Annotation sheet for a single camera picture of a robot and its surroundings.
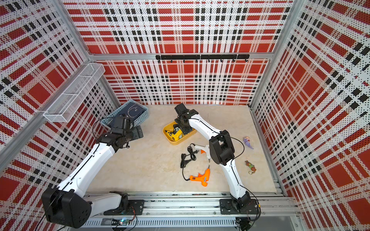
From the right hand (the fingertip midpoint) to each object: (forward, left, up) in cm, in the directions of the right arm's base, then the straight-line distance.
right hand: (180, 124), depth 96 cm
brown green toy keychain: (-27, -45, -10) cm, 53 cm away
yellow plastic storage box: (+3, +9, -8) cm, 12 cm away
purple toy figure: (-8, -45, -9) cm, 47 cm away
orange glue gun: (-33, -14, -9) cm, 37 cm away
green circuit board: (-54, +26, -9) cm, 60 cm away
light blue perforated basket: (+14, +35, -2) cm, 38 cm away
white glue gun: (-15, -17, -9) cm, 24 cm away
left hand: (-12, +25, +8) cm, 29 cm away
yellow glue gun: (-6, +3, -5) cm, 8 cm away
